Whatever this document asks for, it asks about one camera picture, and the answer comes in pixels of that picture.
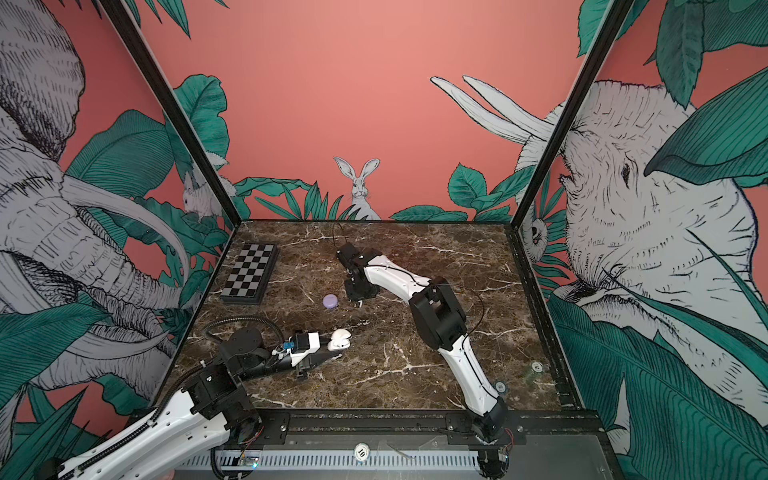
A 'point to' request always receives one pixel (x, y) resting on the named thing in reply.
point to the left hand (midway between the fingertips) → (338, 343)
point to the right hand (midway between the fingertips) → (354, 294)
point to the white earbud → (361, 302)
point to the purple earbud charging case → (330, 301)
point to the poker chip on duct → (361, 451)
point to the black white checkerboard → (249, 273)
